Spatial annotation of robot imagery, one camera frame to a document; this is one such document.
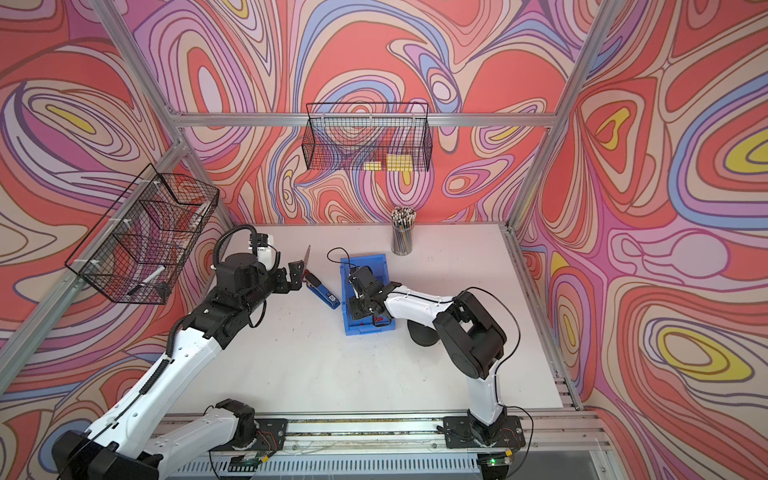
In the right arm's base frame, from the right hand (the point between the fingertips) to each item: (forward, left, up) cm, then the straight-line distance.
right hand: (358, 313), depth 92 cm
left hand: (+2, +15, +24) cm, 28 cm away
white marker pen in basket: (-1, +50, +24) cm, 55 cm away
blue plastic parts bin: (+12, -7, +8) cm, 16 cm away
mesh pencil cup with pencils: (+27, -16, +15) cm, 34 cm away
